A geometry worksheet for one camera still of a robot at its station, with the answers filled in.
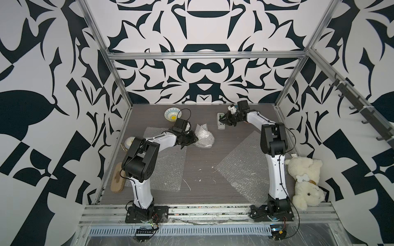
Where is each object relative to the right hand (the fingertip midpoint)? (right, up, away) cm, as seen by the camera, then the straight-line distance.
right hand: (220, 117), depth 105 cm
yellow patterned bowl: (-33, +3, +6) cm, 34 cm away
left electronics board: (-41, -55, -33) cm, 76 cm away
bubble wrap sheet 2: (-10, -13, -9) cm, 19 cm away
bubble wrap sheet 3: (+13, -28, -16) cm, 35 cm away
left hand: (-16, -12, -9) cm, 22 cm away
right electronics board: (+22, -53, -35) cm, 67 cm away
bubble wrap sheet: (-30, -32, -20) cm, 48 cm away
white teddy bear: (+38, -36, -31) cm, 61 cm away
